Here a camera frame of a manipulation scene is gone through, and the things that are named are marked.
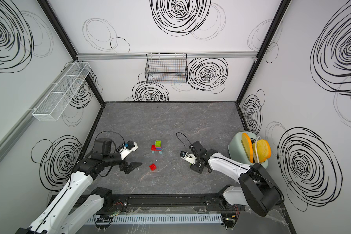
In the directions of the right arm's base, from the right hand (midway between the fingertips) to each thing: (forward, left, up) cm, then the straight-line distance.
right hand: (196, 162), depth 88 cm
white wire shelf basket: (+14, +74, +35) cm, 83 cm away
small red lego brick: (-4, +26, +2) cm, 27 cm away
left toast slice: (+1, -23, +21) cm, 31 cm away
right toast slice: (0, -31, +20) cm, 37 cm away
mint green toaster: (+1, -20, +14) cm, 25 cm away
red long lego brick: (+6, +27, +6) cm, 28 cm away
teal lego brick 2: (+6, +23, +1) cm, 23 cm away
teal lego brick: (+6, +28, +2) cm, 28 cm away
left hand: (-3, +33, +15) cm, 36 cm away
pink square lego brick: (+6, +23, +8) cm, 25 cm away
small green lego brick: (+7, +23, +10) cm, 26 cm away
